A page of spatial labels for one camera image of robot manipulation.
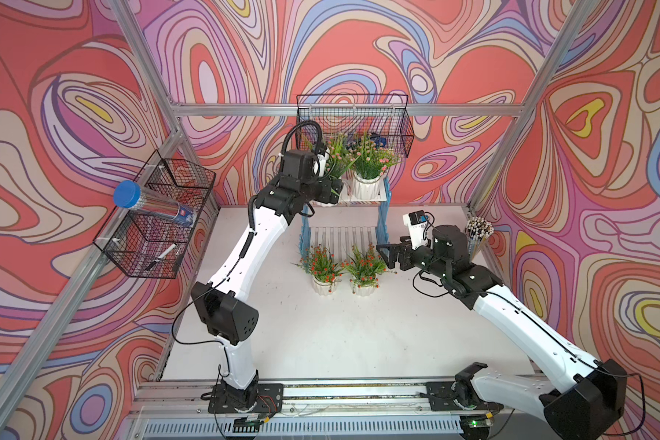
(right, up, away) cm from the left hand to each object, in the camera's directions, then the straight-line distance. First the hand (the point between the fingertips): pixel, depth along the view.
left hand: (331, 180), depth 77 cm
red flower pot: (-2, -28, +7) cm, 29 cm away
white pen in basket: (-46, -22, -4) cm, 51 cm away
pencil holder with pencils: (+48, -14, +12) cm, 52 cm away
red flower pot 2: (+10, -26, +7) cm, 29 cm away
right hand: (+17, -20, -1) cm, 26 cm away
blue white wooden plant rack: (+7, -12, +34) cm, 37 cm away
